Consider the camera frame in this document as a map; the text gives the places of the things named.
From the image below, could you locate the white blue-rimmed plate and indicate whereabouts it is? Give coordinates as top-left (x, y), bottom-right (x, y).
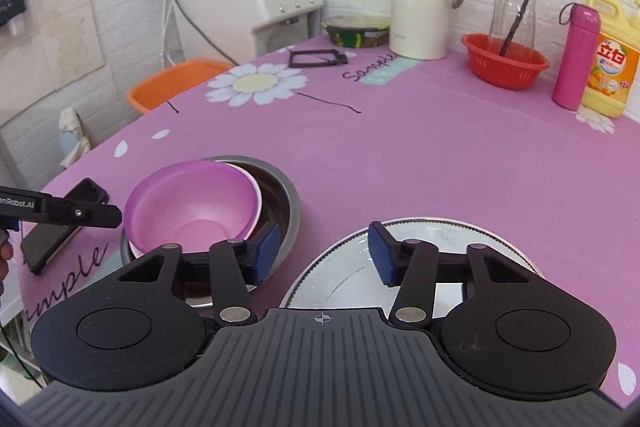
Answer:
top-left (278, 217), bottom-right (544, 310)

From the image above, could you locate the purple plastic bowl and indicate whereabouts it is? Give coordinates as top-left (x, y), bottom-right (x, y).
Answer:
top-left (122, 159), bottom-right (263, 254)

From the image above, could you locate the stainless steel bowl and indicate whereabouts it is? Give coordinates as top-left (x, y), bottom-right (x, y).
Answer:
top-left (119, 154), bottom-right (303, 310)

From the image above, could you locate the person's left hand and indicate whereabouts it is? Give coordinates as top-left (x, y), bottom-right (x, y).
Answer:
top-left (0, 239), bottom-right (13, 282)

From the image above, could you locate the black smartphone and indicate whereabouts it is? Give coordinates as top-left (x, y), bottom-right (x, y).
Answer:
top-left (21, 178), bottom-right (110, 275)

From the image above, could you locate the orange plastic stool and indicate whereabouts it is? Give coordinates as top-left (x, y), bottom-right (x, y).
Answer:
top-left (127, 60), bottom-right (232, 114)

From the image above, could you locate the red plastic basket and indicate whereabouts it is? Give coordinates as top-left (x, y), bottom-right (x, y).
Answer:
top-left (461, 34), bottom-right (550, 91)

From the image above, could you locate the pink thermos bottle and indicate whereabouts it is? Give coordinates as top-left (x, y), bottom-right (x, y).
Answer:
top-left (552, 2), bottom-right (601, 112)

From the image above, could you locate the instant noodle bowl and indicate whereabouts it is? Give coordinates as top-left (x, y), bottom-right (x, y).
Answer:
top-left (321, 15), bottom-right (390, 49)

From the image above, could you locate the black stirring stick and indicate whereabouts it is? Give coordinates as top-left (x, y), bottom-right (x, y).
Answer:
top-left (499, 0), bottom-right (536, 56)

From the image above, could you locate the yellow detergent bottle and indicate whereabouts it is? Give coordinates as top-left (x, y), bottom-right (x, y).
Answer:
top-left (582, 0), bottom-right (640, 119)

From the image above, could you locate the glass carafe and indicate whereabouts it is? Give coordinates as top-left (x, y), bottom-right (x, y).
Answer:
top-left (488, 0), bottom-right (537, 62)

